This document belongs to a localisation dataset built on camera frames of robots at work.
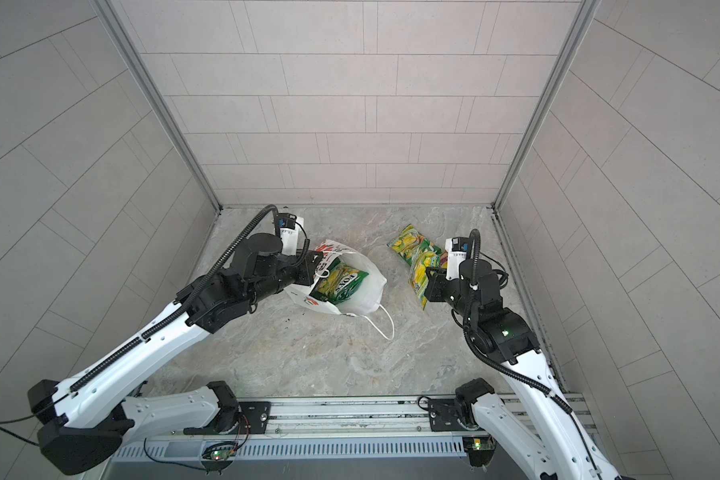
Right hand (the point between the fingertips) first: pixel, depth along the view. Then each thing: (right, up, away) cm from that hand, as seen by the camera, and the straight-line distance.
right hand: (423, 270), depth 70 cm
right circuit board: (+13, -41, -2) cm, 43 cm away
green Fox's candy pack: (+2, +3, +31) cm, 31 cm away
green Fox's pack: (-1, +2, +2) cm, 3 cm away
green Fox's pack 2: (-22, -6, +16) cm, 28 cm away
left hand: (-21, +4, -5) cm, 22 cm away
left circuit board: (-46, -40, -5) cm, 61 cm away
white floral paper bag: (-14, -11, +14) cm, 23 cm away
